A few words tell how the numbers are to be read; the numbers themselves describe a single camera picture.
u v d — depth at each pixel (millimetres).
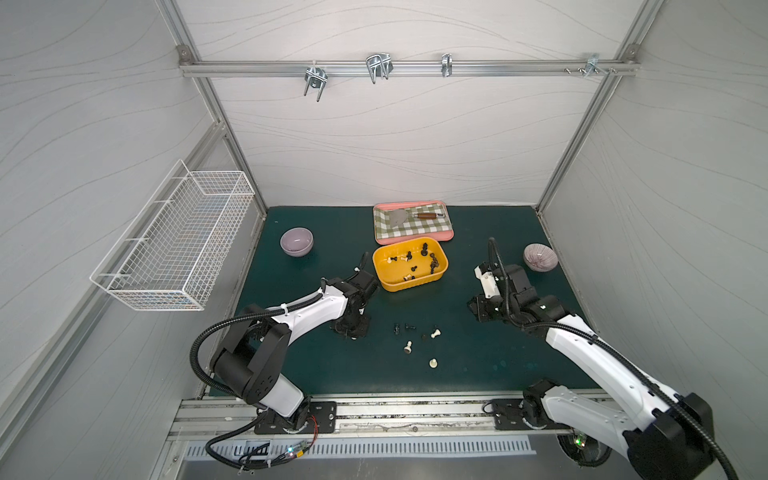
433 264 1022
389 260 1041
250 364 436
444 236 1109
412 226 1148
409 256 1045
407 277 986
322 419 732
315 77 785
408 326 883
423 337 864
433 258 1047
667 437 378
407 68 794
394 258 1043
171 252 688
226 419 749
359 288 719
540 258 1041
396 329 883
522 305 598
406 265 1039
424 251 1064
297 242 1049
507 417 737
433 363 816
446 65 781
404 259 1043
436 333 874
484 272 730
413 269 1013
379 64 766
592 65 765
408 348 840
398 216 1182
